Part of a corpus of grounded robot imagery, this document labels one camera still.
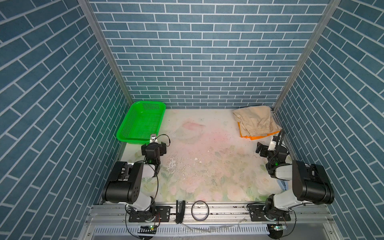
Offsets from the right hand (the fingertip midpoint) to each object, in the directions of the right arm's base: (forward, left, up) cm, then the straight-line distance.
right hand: (265, 142), depth 94 cm
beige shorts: (+17, +3, +2) cm, 17 cm away
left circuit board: (-50, +62, -9) cm, 80 cm away
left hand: (-6, +70, +1) cm, 70 cm away
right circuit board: (-45, +1, -10) cm, 46 cm away
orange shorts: (+9, +4, -7) cm, 12 cm away
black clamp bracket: (-41, +48, -4) cm, 63 cm away
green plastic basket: (+18, +87, -5) cm, 89 cm away
